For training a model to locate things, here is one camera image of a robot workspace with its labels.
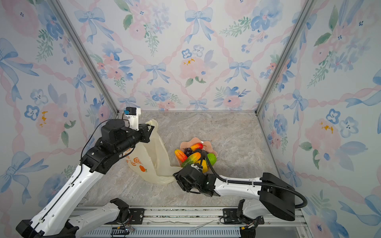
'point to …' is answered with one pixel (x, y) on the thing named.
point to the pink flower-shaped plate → (207, 147)
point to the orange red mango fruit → (181, 155)
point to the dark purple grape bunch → (188, 151)
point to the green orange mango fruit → (192, 159)
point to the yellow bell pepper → (204, 165)
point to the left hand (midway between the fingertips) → (154, 123)
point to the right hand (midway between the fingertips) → (171, 177)
